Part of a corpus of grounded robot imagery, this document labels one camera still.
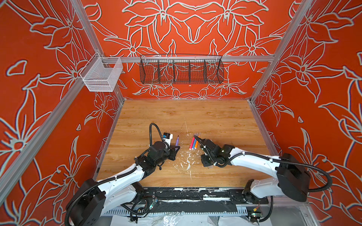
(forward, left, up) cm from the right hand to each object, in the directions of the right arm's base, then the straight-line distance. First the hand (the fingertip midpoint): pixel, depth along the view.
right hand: (200, 160), depth 83 cm
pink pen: (+11, +5, -2) cm, 13 cm away
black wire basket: (+56, +11, +27) cm, 63 cm away
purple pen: (+8, +13, +11) cm, 19 cm away
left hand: (+6, +13, +8) cm, 16 cm away
